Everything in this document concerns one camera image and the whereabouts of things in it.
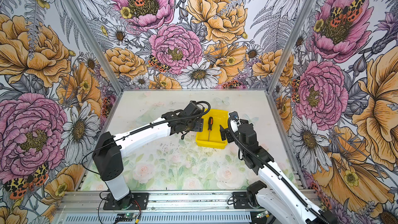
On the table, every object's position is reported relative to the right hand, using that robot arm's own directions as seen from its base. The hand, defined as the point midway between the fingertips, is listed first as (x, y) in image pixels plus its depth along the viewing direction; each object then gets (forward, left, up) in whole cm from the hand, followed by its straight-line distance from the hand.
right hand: (230, 126), depth 79 cm
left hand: (+3, +18, -5) cm, 19 cm away
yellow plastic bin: (+17, +2, -16) cm, 24 cm away
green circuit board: (-34, +48, -19) cm, 62 cm away
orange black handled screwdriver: (+12, +9, -17) cm, 23 cm away
